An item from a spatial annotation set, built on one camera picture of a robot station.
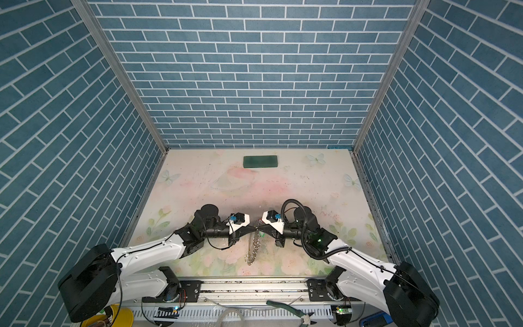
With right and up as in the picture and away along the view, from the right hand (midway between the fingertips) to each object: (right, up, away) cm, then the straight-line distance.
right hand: (258, 226), depth 74 cm
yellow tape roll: (-46, -29, -6) cm, 54 cm away
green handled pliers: (+16, -30, -5) cm, 34 cm away
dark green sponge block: (-7, +25, +39) cm, 47 cm away
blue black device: (+40, -28, -8) cm, 49 cm away
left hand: (-1, -2, +2) cm, 3 cm away
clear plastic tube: (-9, -29, -3) cm, 31 cm away
